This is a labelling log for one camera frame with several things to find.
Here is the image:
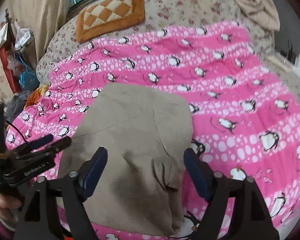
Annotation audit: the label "white charger plug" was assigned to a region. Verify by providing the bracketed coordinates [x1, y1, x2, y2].
[292, 54, 300, 77]

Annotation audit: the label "person's left hand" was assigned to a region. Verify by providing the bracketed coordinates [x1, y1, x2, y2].
[0, 194, 23, 238]

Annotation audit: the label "orange checkered cushion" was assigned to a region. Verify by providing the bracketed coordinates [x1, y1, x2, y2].
[76, 0, 145, 43]

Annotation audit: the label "pink penguin blanket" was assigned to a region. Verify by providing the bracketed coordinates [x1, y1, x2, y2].
[6, 21, 300, 238]

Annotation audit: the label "floral bed quilt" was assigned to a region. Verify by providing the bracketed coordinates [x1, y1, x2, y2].
[36, 0, 300, 116]

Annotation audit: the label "orange yellow cloth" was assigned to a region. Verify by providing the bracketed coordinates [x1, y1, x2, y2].
[24, 85, 49, 109]

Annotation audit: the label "blue plastic bag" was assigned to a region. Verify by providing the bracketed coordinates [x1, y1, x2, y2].
[13, 52, 40, 91]

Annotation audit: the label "black cable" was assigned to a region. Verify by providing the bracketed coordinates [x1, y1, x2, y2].
[5, 119, 30, 143]

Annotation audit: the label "red furniture piece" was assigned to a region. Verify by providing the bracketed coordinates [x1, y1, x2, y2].
[0, 38, 21, 93]

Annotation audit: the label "beige jacket with orange stripe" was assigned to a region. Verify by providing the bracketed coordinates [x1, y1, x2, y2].
[58, 83, 193, 236]

